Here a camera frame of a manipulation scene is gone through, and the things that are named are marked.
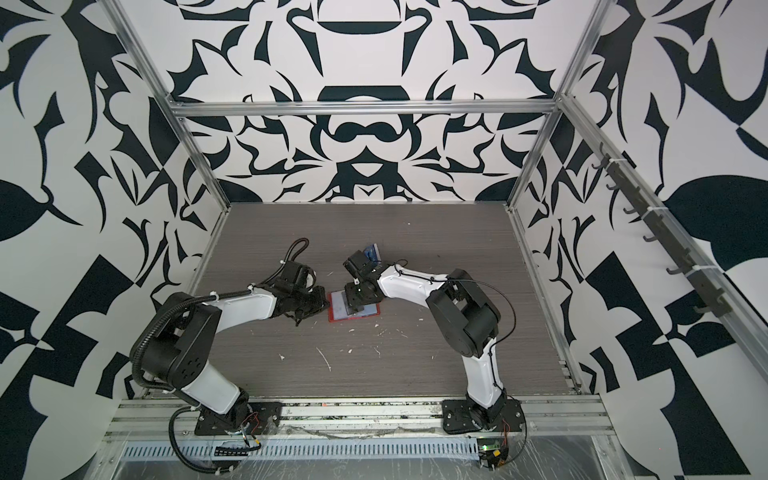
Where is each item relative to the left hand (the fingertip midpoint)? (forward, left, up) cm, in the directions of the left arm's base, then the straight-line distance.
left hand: (332, 298), depth 93 cm
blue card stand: (+12, -12, +5) cm, 18 cm away
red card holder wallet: (-3, -2, -1) cm, 4 cm away
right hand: (0, -7, +1) cm, 7 cm away
